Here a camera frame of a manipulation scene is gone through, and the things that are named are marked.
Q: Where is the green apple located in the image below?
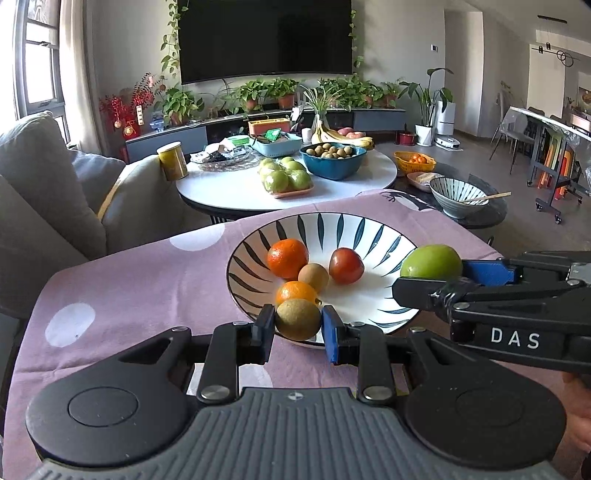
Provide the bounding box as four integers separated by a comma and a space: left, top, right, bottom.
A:
400, 244, 463, 280

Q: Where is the kiwi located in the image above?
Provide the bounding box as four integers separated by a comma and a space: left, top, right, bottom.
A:
297, 263, 329, 293
276, 298, 321, 341

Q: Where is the red tomato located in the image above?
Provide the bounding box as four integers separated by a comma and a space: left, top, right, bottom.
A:
329, 247, 365, 285

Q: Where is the small orange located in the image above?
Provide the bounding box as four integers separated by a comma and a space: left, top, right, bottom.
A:
274, 281, 322, 306

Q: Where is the large orange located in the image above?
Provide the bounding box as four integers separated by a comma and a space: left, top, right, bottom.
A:
266, 239, 308, 281

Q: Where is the person's right hand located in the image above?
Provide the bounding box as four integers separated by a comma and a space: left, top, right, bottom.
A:
562, 372, 591, 454

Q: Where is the white blue striped plate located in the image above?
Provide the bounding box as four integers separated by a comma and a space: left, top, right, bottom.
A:
226, 212, 418, 334

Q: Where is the striped bowl with spoon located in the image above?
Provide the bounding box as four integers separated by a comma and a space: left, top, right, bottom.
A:
429, 176, 511, 219

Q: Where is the pink dotted tablecloth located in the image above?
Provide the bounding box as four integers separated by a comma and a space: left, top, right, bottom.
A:
2, 190, 501, 479

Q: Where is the orange basket of tangerines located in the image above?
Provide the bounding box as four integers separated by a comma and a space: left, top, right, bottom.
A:
394, 151, 437, 176

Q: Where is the round white coffee table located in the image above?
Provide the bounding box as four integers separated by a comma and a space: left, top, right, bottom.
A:
176, 150, 398, 220

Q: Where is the blue bowl of kiwis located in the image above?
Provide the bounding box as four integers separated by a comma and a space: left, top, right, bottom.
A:
300, 142, 367, 181

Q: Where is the tray of green apples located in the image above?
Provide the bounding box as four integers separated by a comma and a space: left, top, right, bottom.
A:
259, 156, 314, 198

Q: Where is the tall potted plant white pot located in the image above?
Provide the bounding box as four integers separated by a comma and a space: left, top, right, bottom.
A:
400, 67, 454, 147

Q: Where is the glass dish of snacks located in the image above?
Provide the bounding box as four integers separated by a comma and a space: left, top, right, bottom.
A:
189, 143, 259, 172

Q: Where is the yellow jar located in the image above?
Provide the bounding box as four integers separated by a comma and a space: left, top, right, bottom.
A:
156, 141, 188, 181

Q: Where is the banana bunch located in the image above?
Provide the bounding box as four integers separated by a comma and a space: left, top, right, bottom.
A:
311, 121, 375, 150

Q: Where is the light blue tray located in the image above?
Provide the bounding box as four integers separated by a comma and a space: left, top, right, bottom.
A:
250, 132, 303, 158

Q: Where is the grey sofa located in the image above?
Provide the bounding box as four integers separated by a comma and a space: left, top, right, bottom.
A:
1, 112, 205, 370

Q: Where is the orange box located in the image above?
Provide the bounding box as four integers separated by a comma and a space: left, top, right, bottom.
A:
249, 118, 291, 136

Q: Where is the grey tv cabinet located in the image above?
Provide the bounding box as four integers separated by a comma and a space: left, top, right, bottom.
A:
125, 108, 408, 163

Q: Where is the red berry decoration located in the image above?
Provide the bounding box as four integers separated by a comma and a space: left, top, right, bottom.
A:
99, 73, 166, 141

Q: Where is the window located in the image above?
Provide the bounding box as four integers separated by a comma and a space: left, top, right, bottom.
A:
1, 0, 70, 141

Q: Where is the black wall television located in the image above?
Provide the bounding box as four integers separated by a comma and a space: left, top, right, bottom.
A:
177, 0, 353, 83

